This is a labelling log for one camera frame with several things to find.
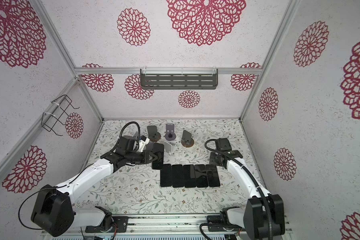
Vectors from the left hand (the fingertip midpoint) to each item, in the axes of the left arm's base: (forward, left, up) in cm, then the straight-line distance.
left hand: (156, 160), depth 80 cm
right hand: (+3, -33, -4) cm, 33 cm away
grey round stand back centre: (+28, -6, -14) cm, 32 cm away
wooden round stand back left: (+25, +6, -10) cm, 28 cm away
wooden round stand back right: (+20, -18, -10) cm, 28 cm away
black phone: (+6, -1, +1) cm, 6 cm away
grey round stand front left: (+5, +4, +6) cm, 8 cm away
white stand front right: (+13, -6, -10) cm, 17 cm away
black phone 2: (-3, -4, -14) cm, 15 cm away
